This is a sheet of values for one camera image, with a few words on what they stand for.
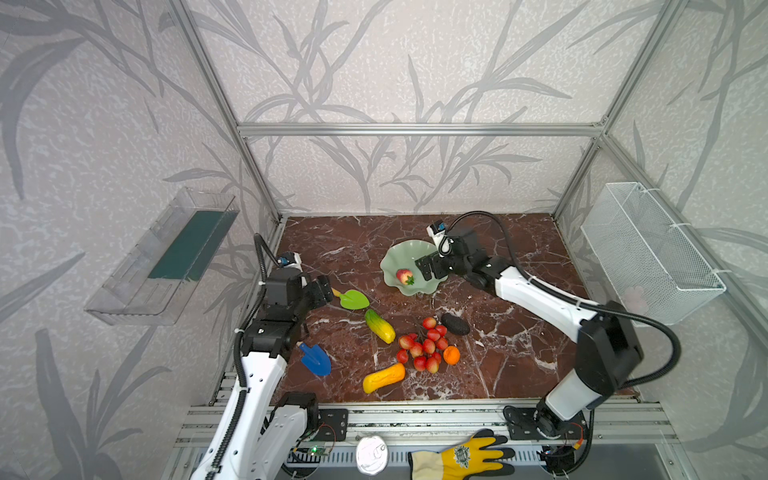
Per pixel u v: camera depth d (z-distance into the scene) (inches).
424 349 31.8
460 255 26.2
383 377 30.8
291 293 22.0
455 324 34.4
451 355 32.4
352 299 38.0
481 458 26.7
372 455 25.7
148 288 24.5
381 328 34.1
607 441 28.1
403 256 41.1
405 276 38.7
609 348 17.5
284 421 23.0
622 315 17.4
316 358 33.3
